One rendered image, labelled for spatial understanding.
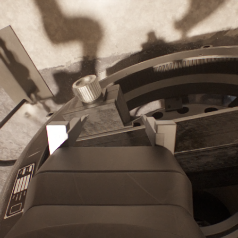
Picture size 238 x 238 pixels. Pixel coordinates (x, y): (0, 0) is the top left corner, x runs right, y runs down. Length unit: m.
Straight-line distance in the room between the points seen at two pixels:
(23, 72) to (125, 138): 0.91
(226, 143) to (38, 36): 0.91
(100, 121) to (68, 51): 0.69
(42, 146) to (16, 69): 0.78
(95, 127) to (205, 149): 0.17
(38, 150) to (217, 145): 0.33
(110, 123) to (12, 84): 0.97
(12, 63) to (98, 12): 0.56
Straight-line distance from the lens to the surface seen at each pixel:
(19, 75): 1.13
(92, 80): 0.28
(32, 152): 0.41
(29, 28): 1.00
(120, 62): 0.89
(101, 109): 0.27
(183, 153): 0.24
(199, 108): 0.54
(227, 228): 0.35
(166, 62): 0.54
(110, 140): 0.28
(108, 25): 0.85
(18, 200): 0.34
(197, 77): 0.55
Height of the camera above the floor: 0.83
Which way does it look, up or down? 50 degrees down
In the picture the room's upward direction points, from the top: 170 degrees counter-clockwise
